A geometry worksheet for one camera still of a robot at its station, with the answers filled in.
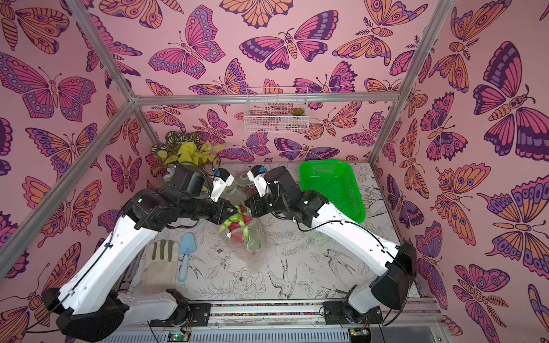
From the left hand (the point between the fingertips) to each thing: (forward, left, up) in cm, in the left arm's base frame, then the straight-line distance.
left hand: (238, 208), depth 65 cm
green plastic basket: (+38, -42, -31) cm, 65 cm away
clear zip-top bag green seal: (-1, -1, -31) cm, 31 cm away
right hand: (+5, -2, -2) cm, 5 cm away
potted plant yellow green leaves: (+33, +30, -5) cm, 45 cm away
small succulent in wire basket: (+49, -20, +3) cm, 53 cm away
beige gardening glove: (-8, +34, -30) cm, 46 cm away
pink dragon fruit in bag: (-3, +1, -5) cm, 6 cm away
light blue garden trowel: (+1, +27, -32) cm, 42 cm away
